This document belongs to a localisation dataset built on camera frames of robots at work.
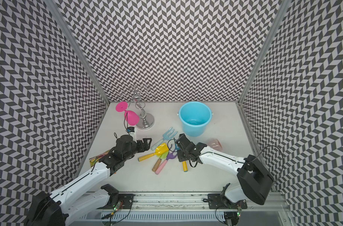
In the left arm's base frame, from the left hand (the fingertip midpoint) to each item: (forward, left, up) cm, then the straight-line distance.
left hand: (146, 141), depth 82 cm
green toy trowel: (-4, -8, -12) cm, 15 cm away
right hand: (-6, -22, -8) cm, 24 cm away
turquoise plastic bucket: (+15, -29, +4) cm, 34 cm away
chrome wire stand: (+23, +4, -10) cm, 26 cm away
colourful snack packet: (-8, +33, -9) cm, 35 cm away
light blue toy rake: (+9, -10, -11) cm, 18 cm away
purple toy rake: (-4, -14, -12) cm, 19 cm away
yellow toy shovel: (0, -7, -11) cm, 13 cm away
